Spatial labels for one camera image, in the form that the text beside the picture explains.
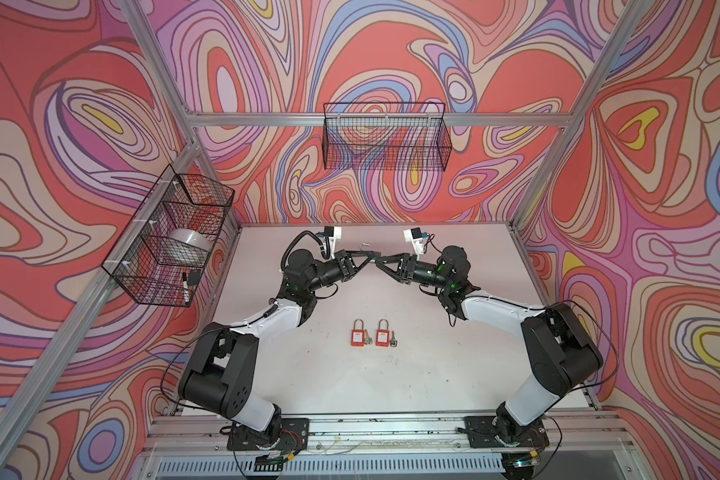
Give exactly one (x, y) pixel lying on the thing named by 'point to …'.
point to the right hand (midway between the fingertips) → (377, 269)
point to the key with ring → (368, 340)
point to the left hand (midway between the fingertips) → (375, 259)
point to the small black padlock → (364, 244)
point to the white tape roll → (185, 247)
